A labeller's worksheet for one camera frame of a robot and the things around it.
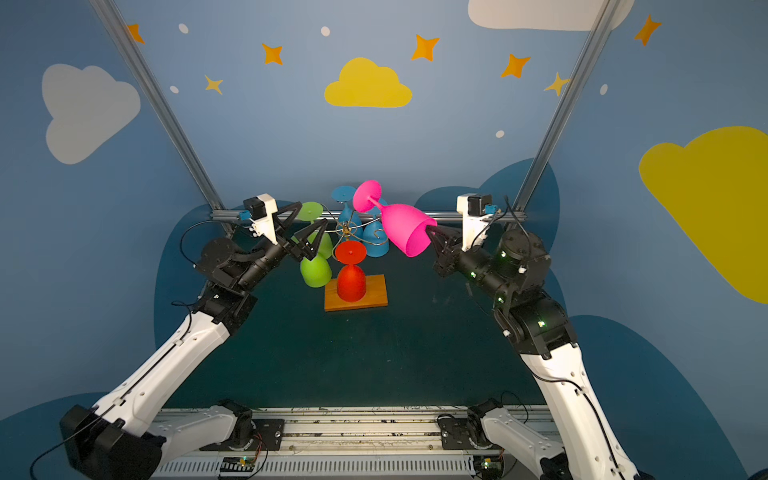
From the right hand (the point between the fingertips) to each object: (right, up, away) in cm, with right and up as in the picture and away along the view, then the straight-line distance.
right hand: (433, 224), depth 56 cm
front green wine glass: (-28, -11, +23) cm, 38 cm away
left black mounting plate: (-39, -52, +18) cm, 67 cm away
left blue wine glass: (-21, +11, +27) cm, 36 cm away
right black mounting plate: (+8, -51, +18) cm, 55 cm away
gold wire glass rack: (-19, +1, +22) cm, 29 cm away
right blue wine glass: (-13, -1, +26) cm, 29 cm away
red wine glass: (-18, -12, +19) cm, 29 cm away
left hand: (-26, +4, +6) cm, 26 cm away
